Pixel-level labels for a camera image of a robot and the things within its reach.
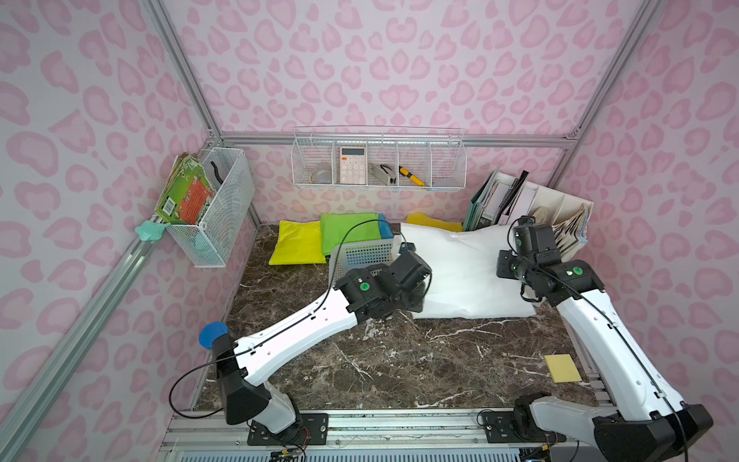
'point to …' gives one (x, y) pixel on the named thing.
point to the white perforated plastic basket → (346, 257)
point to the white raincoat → (465, 282)
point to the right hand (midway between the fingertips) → (507, 256)
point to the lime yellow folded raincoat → (298, 243)
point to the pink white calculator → (352, 165)
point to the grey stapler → (385, 177)
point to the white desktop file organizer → (512, 198)
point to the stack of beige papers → (570, 235)
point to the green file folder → (476, 205)
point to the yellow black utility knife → (412, 177)
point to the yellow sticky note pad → (563, 368)
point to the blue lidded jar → (210, 331)
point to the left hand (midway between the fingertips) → (418, 287)
